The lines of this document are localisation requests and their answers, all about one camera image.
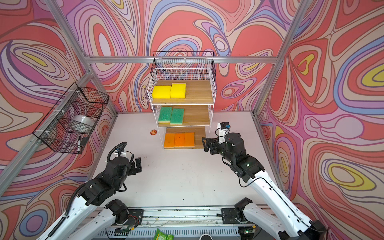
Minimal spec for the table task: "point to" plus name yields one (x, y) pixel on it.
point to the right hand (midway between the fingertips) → (211, 142)
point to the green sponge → (165, 114)
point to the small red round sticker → (153, 132)
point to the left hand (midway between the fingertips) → (134, 158)
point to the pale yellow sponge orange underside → (189, 139)
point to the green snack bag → (160, 235)
